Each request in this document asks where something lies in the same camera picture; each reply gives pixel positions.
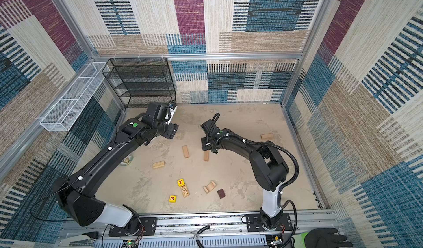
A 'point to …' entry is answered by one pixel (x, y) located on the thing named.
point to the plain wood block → (185, 151)
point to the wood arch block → (209, 188)
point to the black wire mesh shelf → (139, 81)
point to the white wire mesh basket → (63, 116)
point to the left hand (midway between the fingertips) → (169, 121)
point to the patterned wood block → (185, 190)
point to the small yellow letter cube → (172, 198)
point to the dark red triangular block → (221, 193)
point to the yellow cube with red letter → (180, 182)
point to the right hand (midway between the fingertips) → (208, 146)
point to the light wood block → (158, 164)
